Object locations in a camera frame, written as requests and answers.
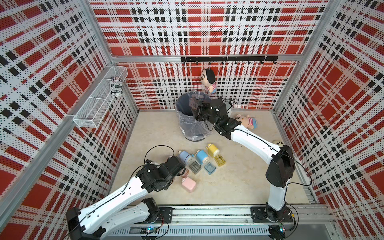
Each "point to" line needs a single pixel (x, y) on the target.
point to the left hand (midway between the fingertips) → (176, 169)
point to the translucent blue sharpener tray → (209, 168)
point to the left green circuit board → (150, 230)
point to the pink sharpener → (188, 184)
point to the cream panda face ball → (278, 142)
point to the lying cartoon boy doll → (250, 123)
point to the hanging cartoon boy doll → (208, 79)
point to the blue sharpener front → (185, 157)
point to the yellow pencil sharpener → (213, 150)
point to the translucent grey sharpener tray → (195, 167)
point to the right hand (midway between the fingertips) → (192, 100)
